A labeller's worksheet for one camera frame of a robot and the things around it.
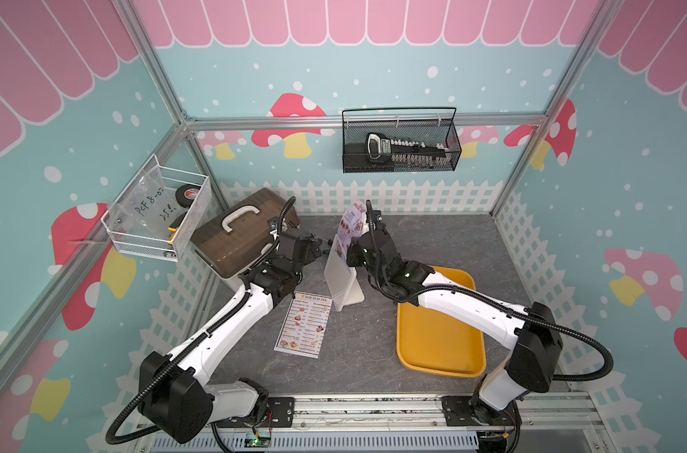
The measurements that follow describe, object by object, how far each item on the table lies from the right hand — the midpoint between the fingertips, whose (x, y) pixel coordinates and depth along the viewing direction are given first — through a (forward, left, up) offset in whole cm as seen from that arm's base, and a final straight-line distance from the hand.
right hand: (349, 239), depth 77 cm
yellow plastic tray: (-19, -25, -28) cm, 42 cm away
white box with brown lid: (+5, +34, -5) cm, 35 cm away
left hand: (0, +14, -4) cm, 15 cm away
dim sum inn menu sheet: (-13, +15, -27) cm, 34 cm away
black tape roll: (+12, +46, +7) cm, 49 cm away
